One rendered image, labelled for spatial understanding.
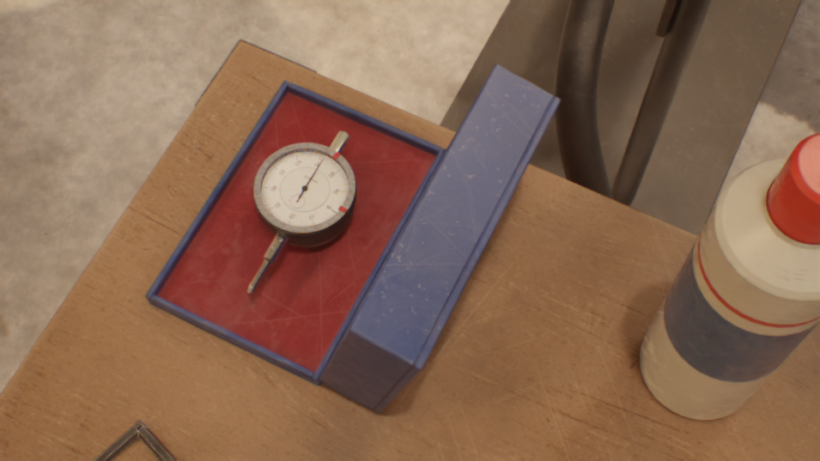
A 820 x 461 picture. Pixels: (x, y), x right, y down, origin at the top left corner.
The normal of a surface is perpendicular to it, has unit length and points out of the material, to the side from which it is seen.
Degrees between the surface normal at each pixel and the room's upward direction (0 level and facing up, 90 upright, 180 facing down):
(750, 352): 90
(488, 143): 13
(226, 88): 0
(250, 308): 0
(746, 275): 63
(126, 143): 0
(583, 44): 35
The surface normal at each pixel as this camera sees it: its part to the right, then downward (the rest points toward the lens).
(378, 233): 0.00, -0.43
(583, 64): 0.04, 0.23
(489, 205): 0.20, -0.33
